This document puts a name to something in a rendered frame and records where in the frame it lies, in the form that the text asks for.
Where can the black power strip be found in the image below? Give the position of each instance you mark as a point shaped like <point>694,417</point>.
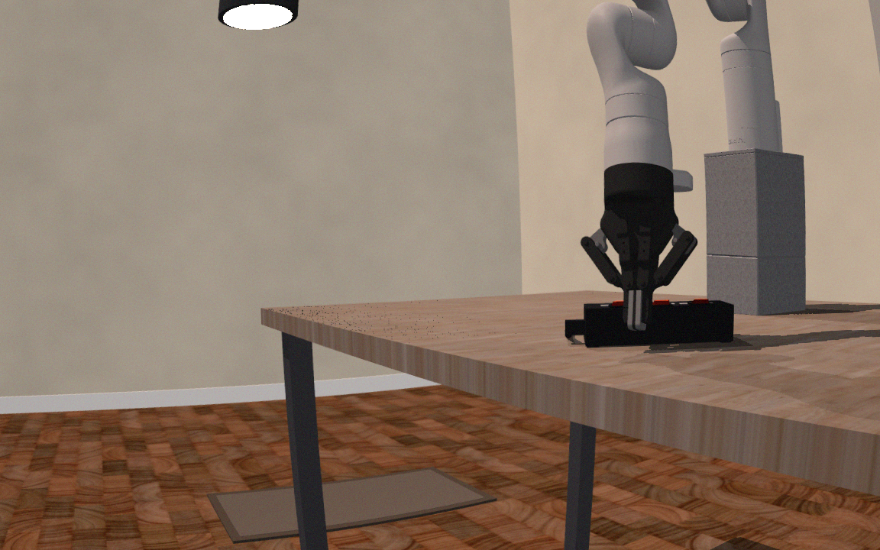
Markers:
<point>699,321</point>

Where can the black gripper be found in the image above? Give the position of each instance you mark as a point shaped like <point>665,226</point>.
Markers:
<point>639,222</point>

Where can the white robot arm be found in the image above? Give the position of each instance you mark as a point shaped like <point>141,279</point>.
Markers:
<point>636,103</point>

